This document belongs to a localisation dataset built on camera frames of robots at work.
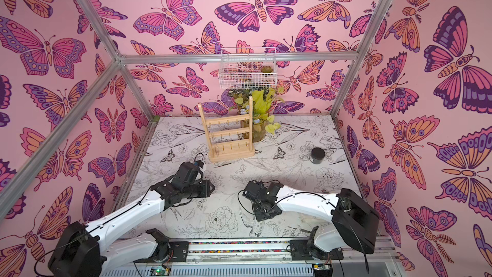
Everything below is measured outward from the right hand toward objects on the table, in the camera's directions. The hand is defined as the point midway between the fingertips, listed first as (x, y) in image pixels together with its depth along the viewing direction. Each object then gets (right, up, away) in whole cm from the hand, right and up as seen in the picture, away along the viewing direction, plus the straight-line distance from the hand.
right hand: (261, 213), depth 81 cm
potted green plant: (+1, +51, +13) cm, 53 cm away
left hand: (-21, +11, +2) cm, 23 cm away
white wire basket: (-6, +67, +25) cm, 71 cm away
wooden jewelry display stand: (-16, +32, +18) cm, 40 cm away
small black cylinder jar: (+30, +23, +18) cm, 42 cm away
